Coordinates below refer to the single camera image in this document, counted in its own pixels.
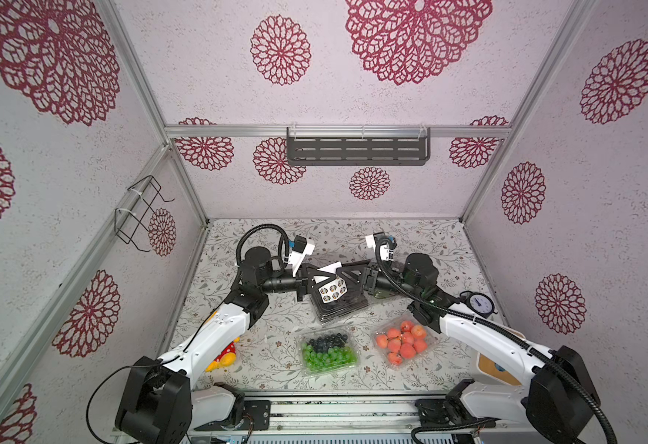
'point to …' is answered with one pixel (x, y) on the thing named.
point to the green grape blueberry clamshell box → (328, 351)
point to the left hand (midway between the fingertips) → (333, 278)
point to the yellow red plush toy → (226, 358)
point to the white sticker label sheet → (333, 290)
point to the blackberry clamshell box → (337, 306)
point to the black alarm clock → (479, 303)
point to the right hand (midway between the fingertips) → (339, 269)
